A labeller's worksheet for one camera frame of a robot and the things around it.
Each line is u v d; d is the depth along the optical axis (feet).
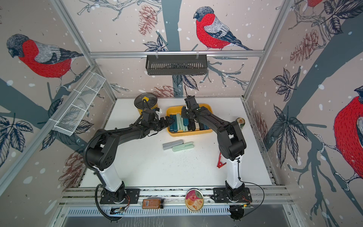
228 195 2.13
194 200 2.28
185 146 2.96
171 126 3.22
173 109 3.51
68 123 2.61
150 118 2.50
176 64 3.48
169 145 2.99
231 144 1.70
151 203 2.25
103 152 1.61
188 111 2.40
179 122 3.33
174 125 3.25
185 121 3.03
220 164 2.71
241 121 3.03
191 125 3.28
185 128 3.21
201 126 3.27
